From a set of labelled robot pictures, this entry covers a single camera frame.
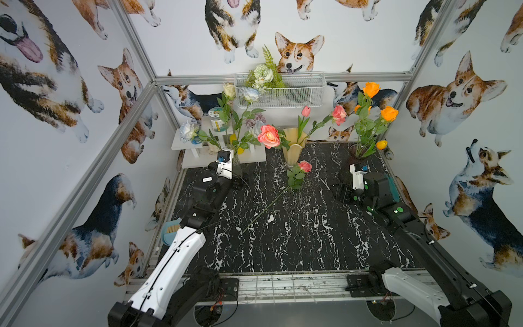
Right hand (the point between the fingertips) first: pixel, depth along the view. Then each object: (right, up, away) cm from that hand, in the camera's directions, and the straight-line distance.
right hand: (342, 182), depth 77 cm
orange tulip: (+16, +14, +2) cm, 21 cm away
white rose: (-58, +19, 0) cm, 61 cm away
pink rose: (0, +26, +5) cm, 26 cm away
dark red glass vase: (+12, +12, +15) cm, 23 cm away
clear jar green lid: (-52, +24, +15) cm, 59 cm away
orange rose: (+13, +23, +11) cm, 29 cm away
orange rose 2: (+22, +27, +7) cm, 36 cm away
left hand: (-40, +9, -5) cm, 41 cm away
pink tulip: (-12, +29, +13) cm, 34 cm away
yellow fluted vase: (-17, +11, +23) cm, 30 cm away
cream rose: (-47, +35, +14) cm, 61 cm away
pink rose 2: (-15, 0, +28) cm, 32 cm away
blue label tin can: (-64, +18, +22) cm, 70 cm away
